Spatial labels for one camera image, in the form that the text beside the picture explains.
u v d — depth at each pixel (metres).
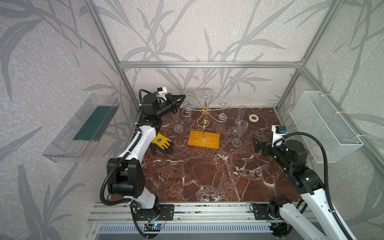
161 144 0.96
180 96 0.75
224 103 0.79
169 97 0.68
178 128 1.08
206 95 0.81
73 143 0.64
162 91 0.74
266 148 0.61
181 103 0.74
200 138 1.01
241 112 0.90
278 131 0.58
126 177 0.44
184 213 0.75
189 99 0.80
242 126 0.84
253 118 1.14
